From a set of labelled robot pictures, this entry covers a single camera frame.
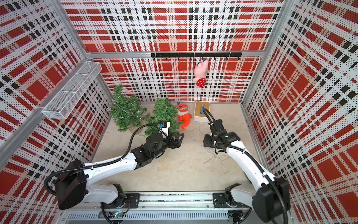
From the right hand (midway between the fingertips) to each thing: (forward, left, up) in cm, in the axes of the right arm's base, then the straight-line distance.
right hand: (209, 142), depth 81 cm
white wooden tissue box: (+34, +2, -11) cm, 36 cm away
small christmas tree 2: (+12, +26, +14) cm, 32 cm away
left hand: (+2, +17, +5) cm, 18 cm away
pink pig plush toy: (+43, +4, +20) cm, 48 cm away
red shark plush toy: (+27, +16, -7) cm, 32 cm away
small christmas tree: (+14, +49, +13) cm, 53 cm away
